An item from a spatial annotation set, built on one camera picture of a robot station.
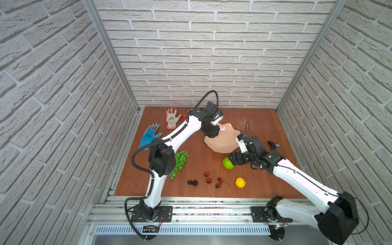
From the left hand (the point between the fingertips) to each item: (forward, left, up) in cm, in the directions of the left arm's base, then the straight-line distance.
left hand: (215, 129), depth 88 cm
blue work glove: (+7, +44, -15) cm, 47 cm away
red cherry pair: (-25, +5, -14) cm, 29 cm away
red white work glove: (+22, +29, -14) cm, 39 cm away
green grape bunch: (-12, +21, -12) cm, 27 cm away
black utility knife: (-4, -40, -13) cm, 42 cm away
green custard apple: (-18, -6, -10) cm, 21 cm away
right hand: (-15, -10, -2) cm, 19 cm away
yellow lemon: (-28, -12, -11) cm, 32 cm away
